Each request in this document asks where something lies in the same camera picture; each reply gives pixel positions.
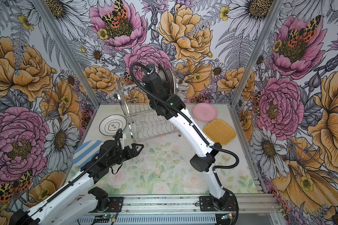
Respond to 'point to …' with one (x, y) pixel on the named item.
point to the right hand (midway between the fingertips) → (158, 85)
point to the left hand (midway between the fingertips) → (139, 152)
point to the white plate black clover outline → (110, 125)
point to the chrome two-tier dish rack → (144, 123)
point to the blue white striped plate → (86, 151)
